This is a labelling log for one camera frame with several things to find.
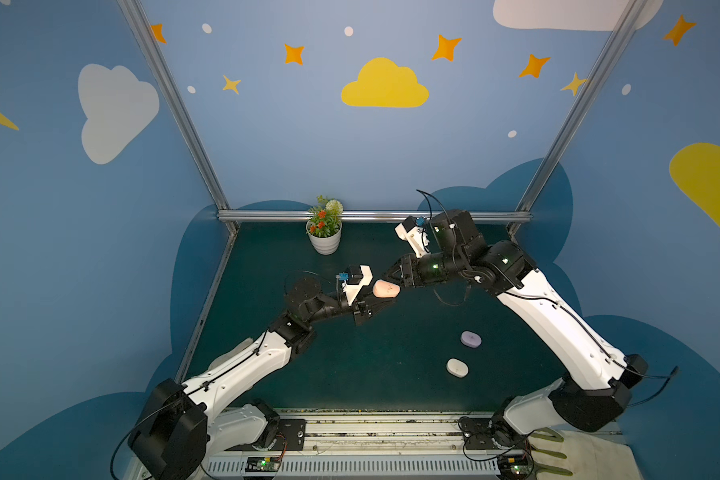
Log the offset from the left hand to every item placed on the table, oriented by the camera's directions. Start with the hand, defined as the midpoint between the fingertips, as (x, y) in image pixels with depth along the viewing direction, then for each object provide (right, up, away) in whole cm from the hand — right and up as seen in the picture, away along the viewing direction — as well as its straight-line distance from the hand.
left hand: (392, 291), depth 66 cm
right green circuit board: (+31, -43, +6) cm, 53 cm away
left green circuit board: (-31, -42, +5) cm, 52 cm away
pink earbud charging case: (-2, +1, -2) cm, 3 cm away
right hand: (-1, +4, -1) cm, 4 cm away
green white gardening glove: (+47, -40, +5) cm, 62 cm away
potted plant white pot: (-20, +18, +35) cm, 44 cm away
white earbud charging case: (+21, -24, +18) cm, 37 cm away
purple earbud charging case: (+26, -18, +24) cm, 40 cm away
